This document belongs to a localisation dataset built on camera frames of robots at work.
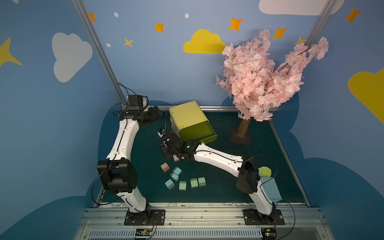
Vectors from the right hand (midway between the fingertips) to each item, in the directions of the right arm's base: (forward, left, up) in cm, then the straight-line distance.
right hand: (166, 143), depth 81 cm
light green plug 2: (-15, -16, -17) cm, 28 cm away
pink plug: (-6, +2, -17) cm, 18 cm away
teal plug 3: (-17, -3, -17) cm, 24 cm away
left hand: (+15, +8, +8) cm, 19 cm away
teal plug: (-8, -6, -17) cm, 19 cm away
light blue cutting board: (-15, -61, -19) cm, 65 cm away
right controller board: (-36, -55, -22) cm, 69 cm away
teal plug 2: (-12, -5, -16) cm, 21 cm away
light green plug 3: (-14, -21, -17) cm, 30 cm away
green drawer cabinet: (+13, -12, +3) cm, 18 cm away
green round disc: (-3, -61, -22) cm, 65 cm away
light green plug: (-16, -10, -18) cm, 26 cm away
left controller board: (-39, +7, -20) cm, 44 cm away
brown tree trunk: (+21, -47, -8) cm, 52 cm away
